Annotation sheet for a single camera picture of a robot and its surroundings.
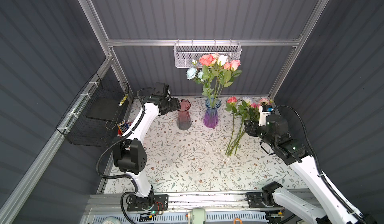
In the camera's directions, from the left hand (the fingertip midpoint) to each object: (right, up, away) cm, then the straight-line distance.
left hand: (175, 106), depth 88 cm
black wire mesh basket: (-38, -7, -15) cm, 42 cm away
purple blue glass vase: (+22, -5, +5) cm, 23 cm away
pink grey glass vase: (+4, -9, +19) cm, 21 cm away
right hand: (+39, -8, -16) cm, 43 cm away
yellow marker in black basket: (-28, +3, -6) cm, 29 cm away
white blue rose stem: (+46, -3, +21) cm, 50 cm away
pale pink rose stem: (+64, +4, +24) cm, 69 cm away
